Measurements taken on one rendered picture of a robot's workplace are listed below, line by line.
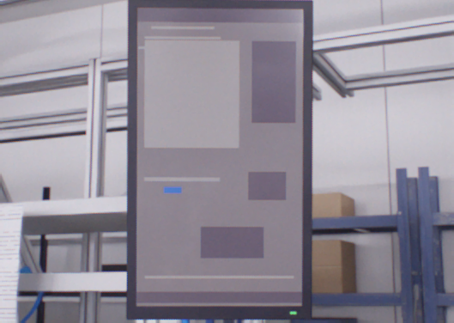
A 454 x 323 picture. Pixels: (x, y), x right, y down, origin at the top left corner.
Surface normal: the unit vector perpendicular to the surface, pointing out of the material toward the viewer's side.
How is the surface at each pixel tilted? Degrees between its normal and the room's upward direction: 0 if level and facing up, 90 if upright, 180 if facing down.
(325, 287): 90
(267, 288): 101
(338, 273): 90
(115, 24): 90
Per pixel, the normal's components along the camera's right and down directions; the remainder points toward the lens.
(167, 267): 0.02, 0.00
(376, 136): -0.40, -0.18
